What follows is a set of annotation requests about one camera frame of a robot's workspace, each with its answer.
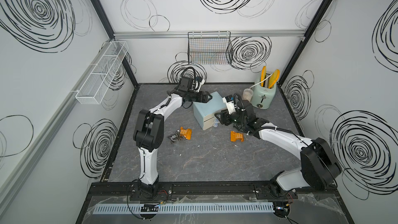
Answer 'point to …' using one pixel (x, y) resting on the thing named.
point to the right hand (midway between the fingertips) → (219, 113)
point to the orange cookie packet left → (186, 132)
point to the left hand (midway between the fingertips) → (206, 96)
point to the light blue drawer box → (204, 112)
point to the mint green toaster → (263, 97)
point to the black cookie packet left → (173, 137)
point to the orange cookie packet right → (235, 136)
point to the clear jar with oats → (247, 94)
